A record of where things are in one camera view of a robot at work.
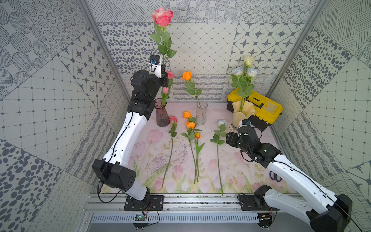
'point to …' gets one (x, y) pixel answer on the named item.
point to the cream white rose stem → (248, 88)
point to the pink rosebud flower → (173, 120)
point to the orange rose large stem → (190, 85)
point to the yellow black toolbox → (267, 111)
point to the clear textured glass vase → (201, 109)
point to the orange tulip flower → (198, 148)
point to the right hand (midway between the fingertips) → (231, 137)
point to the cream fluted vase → (249, 110)
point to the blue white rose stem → (240, 81)
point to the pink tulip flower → (164, 95)
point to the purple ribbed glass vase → (162, 118)
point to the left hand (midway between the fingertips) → (160, 61)
